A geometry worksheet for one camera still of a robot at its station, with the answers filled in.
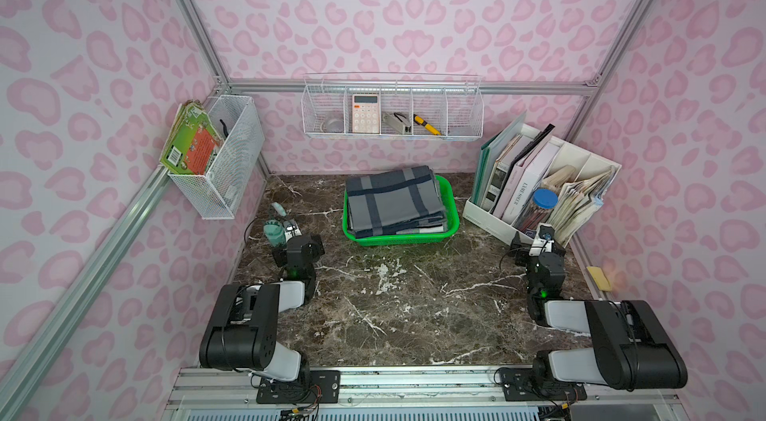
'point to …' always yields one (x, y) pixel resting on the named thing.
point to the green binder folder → (490, 152)
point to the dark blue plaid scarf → (405, 201)
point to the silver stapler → (398, 122)
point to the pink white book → (522, 183)
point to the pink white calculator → (365, 113)
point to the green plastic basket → (451, 211)
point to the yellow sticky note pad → (600, 278)
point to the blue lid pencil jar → (535, 213)
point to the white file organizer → (580, 179)
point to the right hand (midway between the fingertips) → (534, 233)
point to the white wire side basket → (217, 193)
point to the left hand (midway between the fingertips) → (294, 235)
